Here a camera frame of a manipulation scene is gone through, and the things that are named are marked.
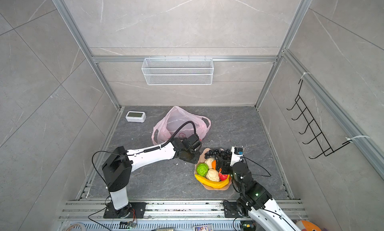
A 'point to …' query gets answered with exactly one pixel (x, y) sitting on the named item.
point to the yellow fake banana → (212, 183)
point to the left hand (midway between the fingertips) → (198, 156)
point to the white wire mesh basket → (177, 71)
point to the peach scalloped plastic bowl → (201, 160)
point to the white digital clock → (135, 116)
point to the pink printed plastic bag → (167, 127)
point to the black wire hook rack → (322, 141)
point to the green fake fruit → (202, 169)
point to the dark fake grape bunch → (225, 153)
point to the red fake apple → (223, 177)
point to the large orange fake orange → (213, 164)
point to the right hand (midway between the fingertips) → (223, 155)
